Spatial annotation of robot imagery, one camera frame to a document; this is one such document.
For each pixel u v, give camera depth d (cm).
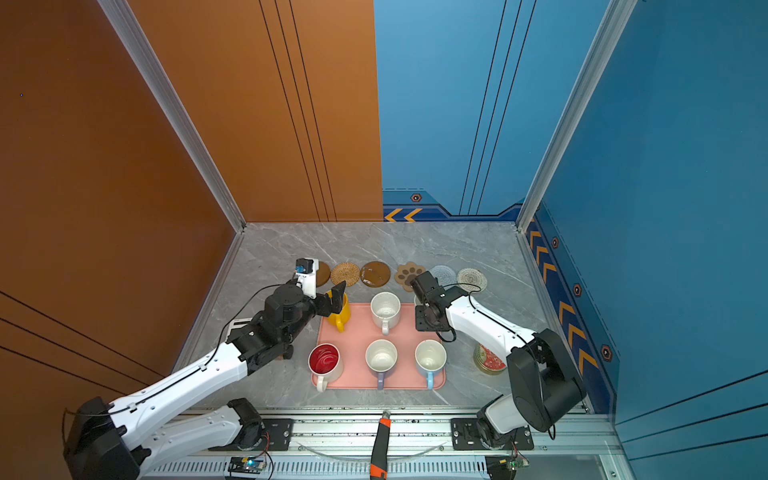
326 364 83
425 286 69
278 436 74
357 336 90
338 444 73
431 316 62
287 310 56
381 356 85
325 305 68
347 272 105
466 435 72
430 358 84
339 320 85
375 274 105
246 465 71
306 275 64
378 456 71
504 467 70
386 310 95
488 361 82
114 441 39
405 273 105
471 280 102
